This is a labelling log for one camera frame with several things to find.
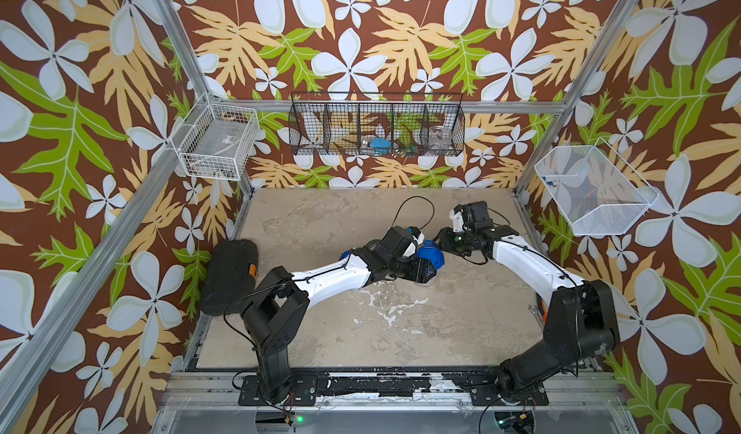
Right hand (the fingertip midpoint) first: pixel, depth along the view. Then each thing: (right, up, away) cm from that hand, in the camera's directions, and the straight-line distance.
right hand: (435, 241), depth 90 cm
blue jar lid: (-2, -3, -4) cm, 6 cm away
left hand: (-3, -7, -8) cm, 11 cm away
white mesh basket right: (+45, +16, -8) cm, 48 cm away
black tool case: (-65, -11, -1) cm, 65 cm away
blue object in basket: (-17, +31, +5) cm, 36 cm away
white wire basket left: (-67, +30, -4) cm, 73 cm away
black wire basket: (-16, +40, +8) cm, 44 cm away
